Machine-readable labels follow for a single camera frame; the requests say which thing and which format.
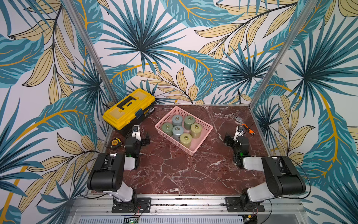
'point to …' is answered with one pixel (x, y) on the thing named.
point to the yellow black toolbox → (129, 112)
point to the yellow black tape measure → (116, 143)
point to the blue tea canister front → (177, 131)
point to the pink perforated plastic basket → (206, 128)
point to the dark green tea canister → (167, 127)
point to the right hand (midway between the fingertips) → (235, 133)
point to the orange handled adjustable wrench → (244, 125)
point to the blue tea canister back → (176, 120)
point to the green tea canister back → (188, 120)
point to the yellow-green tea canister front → (185, 139)
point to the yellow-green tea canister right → (196, 130)
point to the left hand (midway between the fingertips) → (140, 133)
